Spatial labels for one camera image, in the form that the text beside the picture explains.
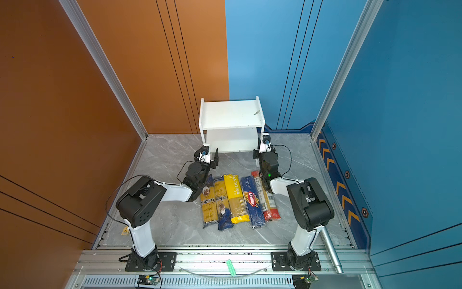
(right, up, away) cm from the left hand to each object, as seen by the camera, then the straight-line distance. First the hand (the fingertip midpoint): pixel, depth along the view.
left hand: (210, 146), depth 89 cm
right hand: (+24, +4, 0) cm, 25 cm away
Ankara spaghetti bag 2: (+7, -33, -6) cm, 34 cm away
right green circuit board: (+39, -54, -18) cm, 69 cm away
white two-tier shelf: (+11, +9, -9) cm, 17 cm away
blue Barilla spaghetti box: (+19, -21, +3) cm, 29 cm away
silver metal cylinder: (+52, -43, -14) cm, 69 cm away
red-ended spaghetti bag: (+28, -26, 0) cm, 39 cm away
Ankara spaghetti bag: (-1, -28, -2) cm, 28 cm away
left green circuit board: (-22, -54, -18) cm, 61 cm away
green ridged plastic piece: (+11, -49, -17) cm, 53 cm away
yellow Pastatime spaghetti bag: (+14, -29, -3) cm, 32 cm away
